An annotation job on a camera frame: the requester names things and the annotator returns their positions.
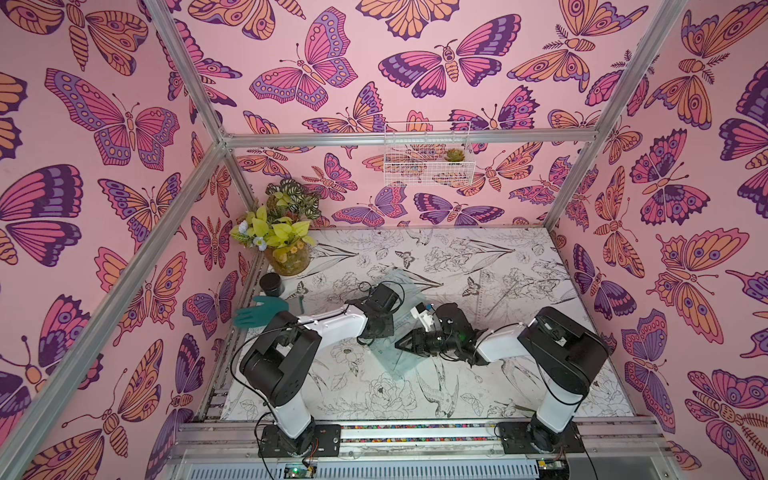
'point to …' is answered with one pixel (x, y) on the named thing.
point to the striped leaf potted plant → (290, 198)
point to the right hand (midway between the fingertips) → (399, 344)
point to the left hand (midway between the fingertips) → (388, 327)
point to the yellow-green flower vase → (286, 244)
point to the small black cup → (272, 284)
